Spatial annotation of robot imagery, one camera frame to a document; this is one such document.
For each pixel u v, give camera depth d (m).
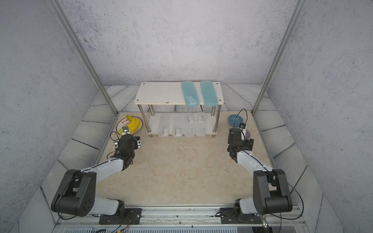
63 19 0.74
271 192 0.43
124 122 1.14
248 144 0.80
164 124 1.05
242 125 0.77
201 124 1.04
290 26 0.76
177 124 1.04
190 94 0.81
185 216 0.75
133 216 0.73
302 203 0.39
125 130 0.77
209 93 0.85
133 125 1.06
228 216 0.72
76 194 0.43
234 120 1.11
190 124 1.04
